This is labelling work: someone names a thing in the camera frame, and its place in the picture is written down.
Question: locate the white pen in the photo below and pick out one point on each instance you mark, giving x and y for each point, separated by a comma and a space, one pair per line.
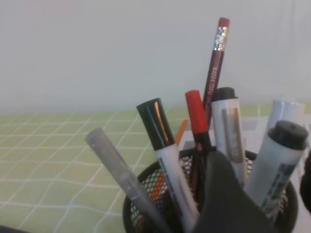
288, 110

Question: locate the black mesh pen holder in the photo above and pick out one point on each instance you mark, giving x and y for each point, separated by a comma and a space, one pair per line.
153, 180

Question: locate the black capped white marker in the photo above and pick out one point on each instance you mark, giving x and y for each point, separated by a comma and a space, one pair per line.
157, 127

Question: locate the black capped whiteboard marker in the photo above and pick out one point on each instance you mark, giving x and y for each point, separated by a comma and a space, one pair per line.
280, 152

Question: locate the white marker black end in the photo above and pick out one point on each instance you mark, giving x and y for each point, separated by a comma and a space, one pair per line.
227, 125

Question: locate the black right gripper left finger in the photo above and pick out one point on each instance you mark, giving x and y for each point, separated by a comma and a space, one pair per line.
227, 208

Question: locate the red and black pencil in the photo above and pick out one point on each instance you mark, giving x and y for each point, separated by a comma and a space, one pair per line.
215, 65

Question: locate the grey translucent pen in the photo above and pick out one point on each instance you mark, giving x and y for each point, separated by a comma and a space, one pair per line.
126, 179

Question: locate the red capped pen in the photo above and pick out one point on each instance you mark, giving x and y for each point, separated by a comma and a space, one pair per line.
202, 143

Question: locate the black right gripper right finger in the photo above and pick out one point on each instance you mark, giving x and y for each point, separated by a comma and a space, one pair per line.
305, 184

